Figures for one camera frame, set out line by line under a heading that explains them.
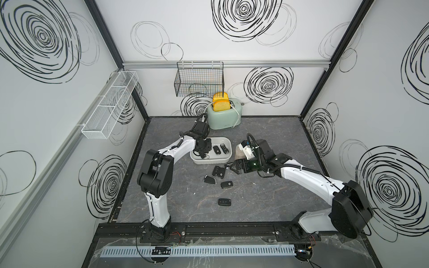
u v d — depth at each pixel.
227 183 0.87
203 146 0.83
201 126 0.78
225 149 1.01
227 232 0.75
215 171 0.91
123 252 0.70
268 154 0.64
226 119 1.07
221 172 0.92
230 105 1.02
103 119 0.73
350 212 0.41
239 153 0.91
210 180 0.89
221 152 1.01
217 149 1.02
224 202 0.82
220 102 0.98
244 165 0.72
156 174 0.50
